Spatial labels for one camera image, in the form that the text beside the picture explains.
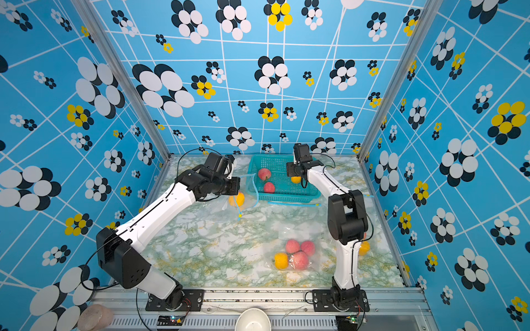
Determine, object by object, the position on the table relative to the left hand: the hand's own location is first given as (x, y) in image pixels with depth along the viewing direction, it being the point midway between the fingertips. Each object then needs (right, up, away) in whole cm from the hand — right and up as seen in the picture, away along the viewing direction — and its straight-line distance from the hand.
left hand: (243, 184), depth 81 cm
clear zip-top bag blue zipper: (+17, -15, +16) cm, 28 cm away
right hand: (+24, +8, +19) cm, 32 cm away
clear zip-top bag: (+14, -24, +8) cm, 29 cm away
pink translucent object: (-49, -45, -11) cm, 67 cm away
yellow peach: (+24, +1, +25) cm, 34 cm away
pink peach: (+20, -25, +2) cm, 32 cm away
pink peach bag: (+22, -28, -5) cm, 36 cm away
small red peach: (+10, -3, +19) cm, 22 cm away
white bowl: (+5, -45, -12) cm, 47 cm away
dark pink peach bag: (+26, -25, +1) cm, 36 cm away
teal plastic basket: (+9, +1, +27) cm, 28 cm away
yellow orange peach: (+15, -29, -4) cm, 33 cm away
